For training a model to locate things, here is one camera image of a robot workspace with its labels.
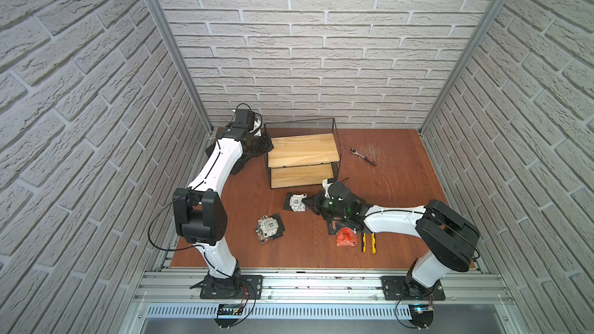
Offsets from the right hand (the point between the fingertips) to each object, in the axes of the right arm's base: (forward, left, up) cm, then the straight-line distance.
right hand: (302, 200), depth 83 cm
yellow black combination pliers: (-14, -25, -10) cm, 31 cm away
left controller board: (-31, +26, -13) cm, 42 cm away
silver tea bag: (-6, +13, -8) cm, 17 cm away
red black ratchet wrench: (+30, -27, -9) cm, 41 cm away
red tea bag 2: (-7, -12, -9) cm, 16 cm away
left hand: (+20, +9, +11) cm, 25 cm away
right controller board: (-36, -35, -12) cm, 52 cm away
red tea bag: (-11, -15, -9) cm, 21 cm away
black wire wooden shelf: (+18, -3, +6) cm, 19 cm away
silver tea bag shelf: (0, +3, -1) cm, 3 cm away
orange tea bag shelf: (-7, +13, -9) cm, 17 cm away
